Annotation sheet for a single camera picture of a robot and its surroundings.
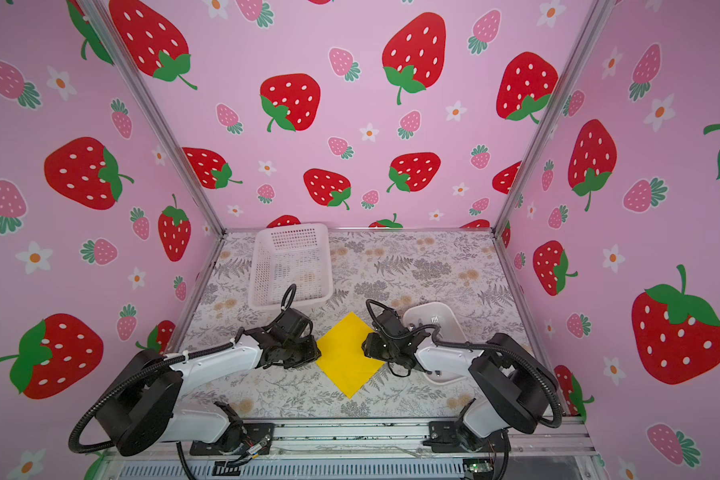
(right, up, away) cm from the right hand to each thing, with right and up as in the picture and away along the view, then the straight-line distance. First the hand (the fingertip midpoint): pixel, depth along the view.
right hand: (364, 346), depth 88 cm
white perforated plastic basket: (-26, +28, +24) cm, 45 cm away
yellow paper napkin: (-7, -4, +4) cm, 9 cm away
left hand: (-13, -2, -1) cm, 13 cm away
